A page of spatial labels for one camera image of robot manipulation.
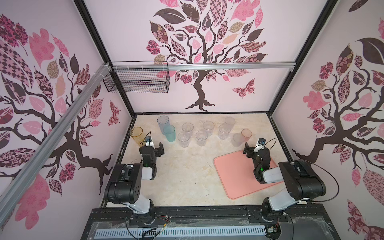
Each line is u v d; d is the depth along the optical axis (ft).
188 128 3.50
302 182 1.49
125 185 1.52
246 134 3.28
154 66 3.01
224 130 3.50
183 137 3.39
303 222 2.36
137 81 4.00
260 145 2.56
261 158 2.29
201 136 3.32
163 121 3.27
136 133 3.33
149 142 2.60
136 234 2.28
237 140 3.29
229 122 3.42
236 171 3.06
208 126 3.55
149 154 2.30
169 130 3.43
